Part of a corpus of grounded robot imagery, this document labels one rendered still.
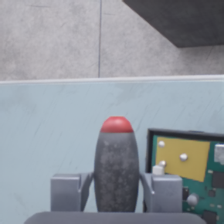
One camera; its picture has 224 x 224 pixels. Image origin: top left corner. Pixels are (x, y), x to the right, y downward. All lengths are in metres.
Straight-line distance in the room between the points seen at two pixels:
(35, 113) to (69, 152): 0.06
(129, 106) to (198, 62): 1.03
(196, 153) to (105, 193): 0.10
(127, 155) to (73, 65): 1.38
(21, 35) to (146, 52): 0.78
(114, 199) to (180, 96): 0.12
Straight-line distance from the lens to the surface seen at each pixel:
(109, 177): 0.16
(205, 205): 0.25
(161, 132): 0.26
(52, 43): 1.64
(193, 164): 0.24
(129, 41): 1.40
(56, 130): 0.31
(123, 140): 0.16
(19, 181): 0.36
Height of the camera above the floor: 1.25
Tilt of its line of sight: 63 degrees down
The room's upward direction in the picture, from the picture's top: 89 degrees counter-clockwise
